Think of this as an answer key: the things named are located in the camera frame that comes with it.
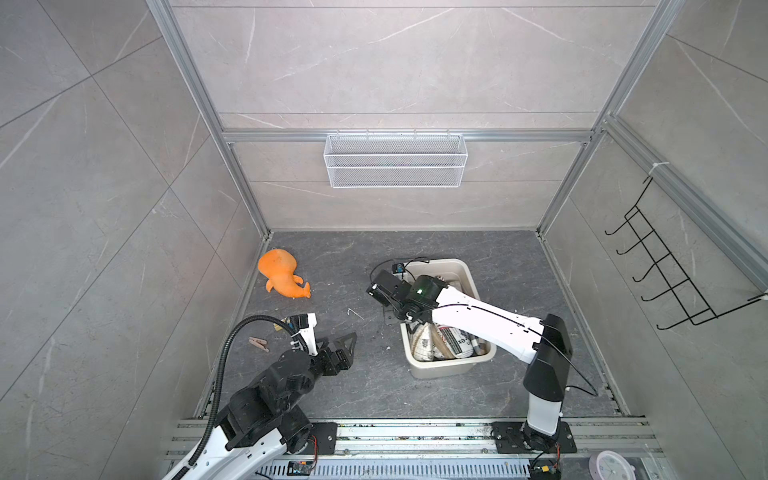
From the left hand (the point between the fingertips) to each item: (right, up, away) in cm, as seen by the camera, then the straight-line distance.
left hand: (347, 335), depth 70 cm
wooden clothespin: (-30, -8, +20) cm, 37 cm away
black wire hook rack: (+74, +23, +5) cm, 78 cm away
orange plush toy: (-28, +15, +31) cm, 44 cm away
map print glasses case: (+19, -3, +3) cm, 19 cm away
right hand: (+13, +4, +10) cm, 16 cm away
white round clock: (+62, -30, -1) cm, 69 cm away
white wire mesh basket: (+11, +52, +31) cm, 61 cm away
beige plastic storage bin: (+31, +13, +20) cm, 40 cm away
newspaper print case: (+27, -2, +2) cm, 27 cm away
